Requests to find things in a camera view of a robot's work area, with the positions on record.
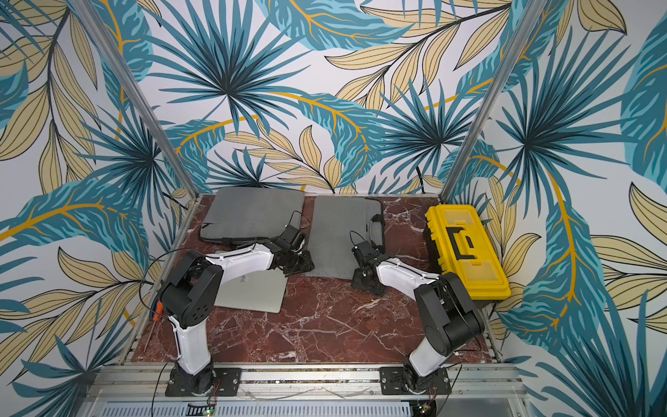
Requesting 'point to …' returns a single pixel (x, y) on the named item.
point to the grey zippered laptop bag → (250, 215)
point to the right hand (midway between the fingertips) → (363, 285)
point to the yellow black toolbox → (464, 248)
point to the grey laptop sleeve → (329, 246)
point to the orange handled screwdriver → (155, 318)
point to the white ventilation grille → (315, 408)
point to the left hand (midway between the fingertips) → (311, 269)
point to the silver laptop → (259, 291)
